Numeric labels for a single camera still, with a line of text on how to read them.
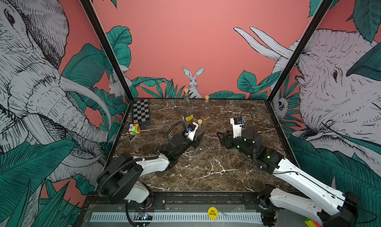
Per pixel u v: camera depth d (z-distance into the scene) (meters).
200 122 0.73
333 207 0.40
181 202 0.75
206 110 1.15
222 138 0.67
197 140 0.72
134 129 0.96
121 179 0.43
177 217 0.70
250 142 0.52
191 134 0.71
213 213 0.70
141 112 1.07
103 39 0.84
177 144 0.62
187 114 0.99
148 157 0.50
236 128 0.64
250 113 1.15
